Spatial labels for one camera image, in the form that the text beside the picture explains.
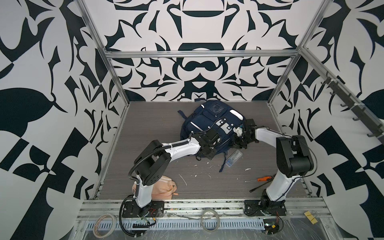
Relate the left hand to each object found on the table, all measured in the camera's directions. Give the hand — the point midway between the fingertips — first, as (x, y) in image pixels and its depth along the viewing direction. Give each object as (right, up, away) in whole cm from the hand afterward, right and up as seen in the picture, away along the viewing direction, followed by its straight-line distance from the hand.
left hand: (212, 149), depth 89 cm
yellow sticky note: (+44, -29, -17) cm, 55 cm away
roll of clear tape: (-56, -31, -20) cm, 67 cm away
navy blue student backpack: (-2, +20, +16) cm, 26 cm away
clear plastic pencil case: (+13, -6, +3) cm, 14 cm away
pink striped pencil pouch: (-27, -18, -11) cm, 34 cm away
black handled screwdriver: (+20, -20, -8) cm, 29 cm away
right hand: (+12, +2, +6) cm, 13 cm away
